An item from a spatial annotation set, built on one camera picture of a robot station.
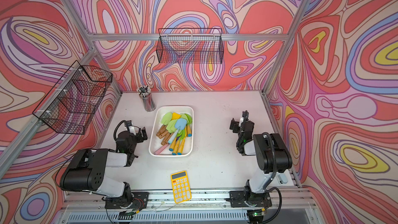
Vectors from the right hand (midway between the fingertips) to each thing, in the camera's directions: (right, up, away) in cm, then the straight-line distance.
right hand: (241, 122), depth 97 cm
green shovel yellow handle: (-38, -9, -3) cm, 39 cm away
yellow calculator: (-36, -30, -20) cm, 51 cm away
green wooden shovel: (-44, -4, -1) cm, 44 cm away
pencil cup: (-61, +19, -1) cm, 64 cm away
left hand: (-63, -4, -4) cm, 64 cm away
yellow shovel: (-43, +4, +8) cm, 44 cm away
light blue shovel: (-39, -2, +2) cm, 39 cm away
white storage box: (-53, -11, -5) cm, 54 cm away
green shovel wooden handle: (-49, +2, +6) cm, 49 cm away
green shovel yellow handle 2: (-33, -4, -1) cm, 33 cm away
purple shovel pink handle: (-48, -14, -10) cm, 51 cm away
